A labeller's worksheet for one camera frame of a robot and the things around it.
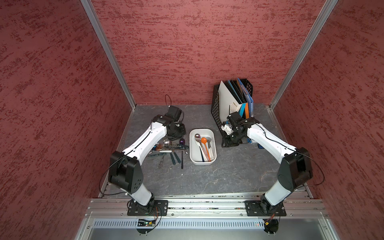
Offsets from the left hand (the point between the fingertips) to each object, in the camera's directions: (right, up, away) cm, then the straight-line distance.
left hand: (183, 137), depth 84 cm
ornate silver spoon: (-14, -17, +6) cm, 23 cm away
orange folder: (+38, +16, +4) cm, 42 cm away
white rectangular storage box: (+12, -7, +13) cm, 19 cm away
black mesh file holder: (+44, +34, +16) cm, 58 cm away
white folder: (+27, +20, +7) cm, 34 cm away
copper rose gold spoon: (-17, -7, +14) cm, 23 cm away
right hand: (+24, -6, 0) cm, 25 cm away
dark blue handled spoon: (+8, -1, +16) cm, 18 cm away
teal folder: (+33, +18, -3) cm, 38 cm away
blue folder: (+39, +23, +1) cm, 45 cm away
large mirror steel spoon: (-13, -5, +13) cm, 19 cm away
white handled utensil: (-13, -10, +11) cm, 20 cm away
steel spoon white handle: (+16, -3, +16) cm, 23 cm away
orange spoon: (+13, -4, +14) cm, 19 cm away
